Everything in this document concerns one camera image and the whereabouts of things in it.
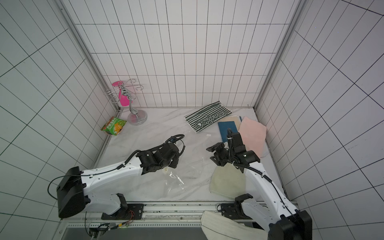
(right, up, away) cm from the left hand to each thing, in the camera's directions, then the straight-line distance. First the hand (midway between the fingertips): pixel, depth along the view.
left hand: (173, 159), depth 81 cm
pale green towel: (+31, -12, 0) cm, 33 cm away
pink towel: (+52, +11, +19) cm, 57 cm away
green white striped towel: (+21, +25, +31) cm, 46 cm away
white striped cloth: (+22, -28, -12) cm, 38 cm away
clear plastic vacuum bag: (+8, -11, +5) cm, 15 cm away
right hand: (+18, +7, -3) cm, 20 cm away
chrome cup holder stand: (-33, +24, +32) cm, 52 cm away
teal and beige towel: (+40, +20, +27) cm, 53 cm away
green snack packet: (-43, +18, +19) cm, 51 cm away
